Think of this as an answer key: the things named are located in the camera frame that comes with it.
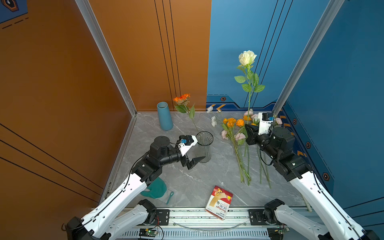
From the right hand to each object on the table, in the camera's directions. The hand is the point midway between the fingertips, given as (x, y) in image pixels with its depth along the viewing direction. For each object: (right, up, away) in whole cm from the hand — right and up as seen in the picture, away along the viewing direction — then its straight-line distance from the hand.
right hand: (244, 125), depth 68 cm
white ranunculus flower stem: (-9, +3, +41) cm, 42 cm away
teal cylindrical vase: (-44, +2, +36) cm, 57 cm away
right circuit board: (+17, -52, +3) cm, 55 cm away
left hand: (-21, -9, -2) cm, 23 cm away
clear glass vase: (-17, -8, +16) cm, 25 cm away
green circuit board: (-45, -51, +2) cm, 68 cm away
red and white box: (-11, -39, +6) cm, 41 cm away
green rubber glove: (-43, -35, +13) cm, 57 cm away
